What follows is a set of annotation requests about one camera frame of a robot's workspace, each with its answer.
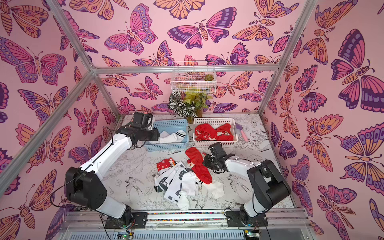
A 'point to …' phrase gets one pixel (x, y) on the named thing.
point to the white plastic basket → (215, 122)
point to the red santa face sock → (223, 133)
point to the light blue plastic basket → (170, 126)
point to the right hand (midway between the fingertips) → (204, 161)
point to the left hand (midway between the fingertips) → (159, 133)
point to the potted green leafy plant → (189, 105)
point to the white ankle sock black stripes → (217, 189)
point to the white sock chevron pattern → (178, 182)
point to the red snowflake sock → (165, 163)
